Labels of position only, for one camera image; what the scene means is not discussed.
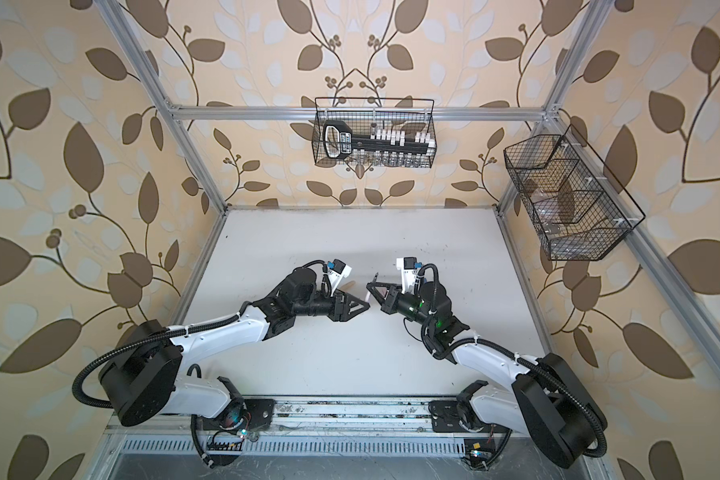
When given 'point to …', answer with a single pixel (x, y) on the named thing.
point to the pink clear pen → (367, 299)
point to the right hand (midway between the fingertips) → (368, 289)
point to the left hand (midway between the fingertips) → (366, 303)
